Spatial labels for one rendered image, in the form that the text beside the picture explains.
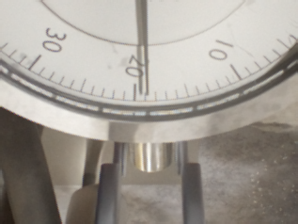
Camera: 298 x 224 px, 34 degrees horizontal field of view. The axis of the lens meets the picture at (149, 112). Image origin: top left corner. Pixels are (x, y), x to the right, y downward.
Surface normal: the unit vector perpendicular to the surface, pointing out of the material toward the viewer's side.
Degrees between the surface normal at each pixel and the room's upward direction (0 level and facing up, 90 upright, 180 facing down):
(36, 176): 59
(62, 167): 0
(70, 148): 0
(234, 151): 0
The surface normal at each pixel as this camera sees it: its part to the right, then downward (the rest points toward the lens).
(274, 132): -0.01, 0.68
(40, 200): 0.64, 0.01
